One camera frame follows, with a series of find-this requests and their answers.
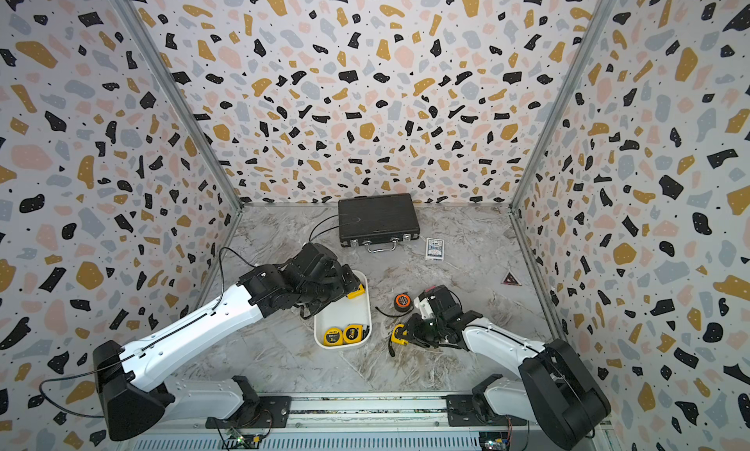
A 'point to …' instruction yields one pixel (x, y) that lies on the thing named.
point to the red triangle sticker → (511, 279)
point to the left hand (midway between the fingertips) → (354, 288)
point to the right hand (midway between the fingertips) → (400, 336)
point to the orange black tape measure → (402, 302)
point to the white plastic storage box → (345, 313)
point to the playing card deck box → (435, 249)
